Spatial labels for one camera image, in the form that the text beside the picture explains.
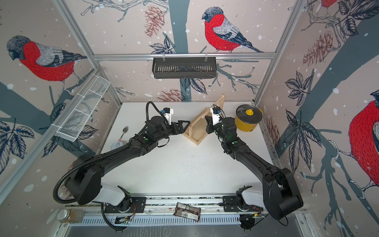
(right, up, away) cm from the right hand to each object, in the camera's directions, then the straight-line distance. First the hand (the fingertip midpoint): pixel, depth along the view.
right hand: (207, 115), depth 82 cm
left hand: (-10, -3, -4) cm, 12 cm away
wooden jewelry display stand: (-5, -11, +16) cm, 20 cm away
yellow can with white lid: (-56, -19, +8) cm, 60 cm away
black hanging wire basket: (-15, +35, +24) cm, 45 cm away
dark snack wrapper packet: (-12, -47, -11) cm, 50 cm away
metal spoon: (-57, -11, +22) cm, 62 cm away
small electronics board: (-43, -52, -11) cm, 68 cm away
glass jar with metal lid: (-63, -45, -18) cm, 79 cm away
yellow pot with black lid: (+32, -2, +25) cm, 41 cm away
